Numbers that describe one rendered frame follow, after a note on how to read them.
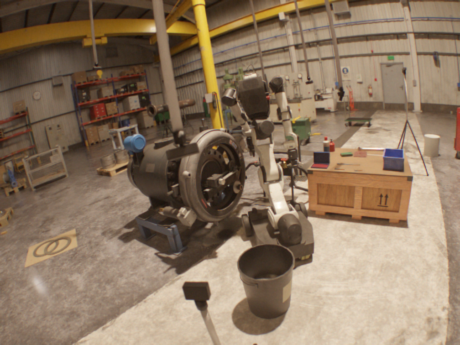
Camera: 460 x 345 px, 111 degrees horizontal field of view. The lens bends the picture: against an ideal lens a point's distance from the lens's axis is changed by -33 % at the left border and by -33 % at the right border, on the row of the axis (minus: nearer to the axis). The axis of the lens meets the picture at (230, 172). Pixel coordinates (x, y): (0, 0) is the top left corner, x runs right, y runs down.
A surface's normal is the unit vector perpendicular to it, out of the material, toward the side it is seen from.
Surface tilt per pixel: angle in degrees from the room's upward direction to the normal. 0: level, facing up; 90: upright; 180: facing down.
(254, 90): 87
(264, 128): 71
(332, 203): 90
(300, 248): 90
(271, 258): 87
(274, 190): 40
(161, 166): 59
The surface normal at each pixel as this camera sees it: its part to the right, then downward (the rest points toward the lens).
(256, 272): 0.32, 0.20
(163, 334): -0.15, -0.94
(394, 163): -0.62, 0.34
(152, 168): -0.57, -0.14
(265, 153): 0.02, -0.21
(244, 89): -0.22, 0.02
